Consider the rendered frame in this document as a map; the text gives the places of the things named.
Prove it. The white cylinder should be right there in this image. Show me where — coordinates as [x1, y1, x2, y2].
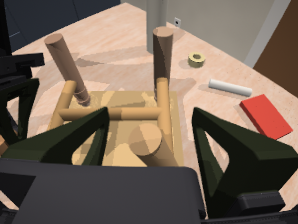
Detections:
[208, 79, 252, 97]

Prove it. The grey bottle with red pointed cap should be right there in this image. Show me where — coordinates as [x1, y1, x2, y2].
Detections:
[146, 0, 168, 54]

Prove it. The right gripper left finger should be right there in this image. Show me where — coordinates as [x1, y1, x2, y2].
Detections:
[0, 107, 110, 166]

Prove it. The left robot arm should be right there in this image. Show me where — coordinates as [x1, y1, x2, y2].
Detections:
[0, 19, 18, 132]

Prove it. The tan wooden stool seat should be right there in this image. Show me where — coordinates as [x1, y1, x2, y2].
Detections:
[69, 91, 184, 167]

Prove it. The flat red rectangular pad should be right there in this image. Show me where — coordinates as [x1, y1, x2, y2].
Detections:
[239, 94, 293, 140]

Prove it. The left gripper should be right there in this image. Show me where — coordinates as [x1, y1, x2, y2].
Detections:
[0, 0, 45, 145]

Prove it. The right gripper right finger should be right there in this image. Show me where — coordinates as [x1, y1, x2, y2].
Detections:
[191, 107, 298, 219]

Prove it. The brown wooden stool leg frame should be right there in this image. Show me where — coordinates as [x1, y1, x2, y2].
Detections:
[44, 27, 179, 167]

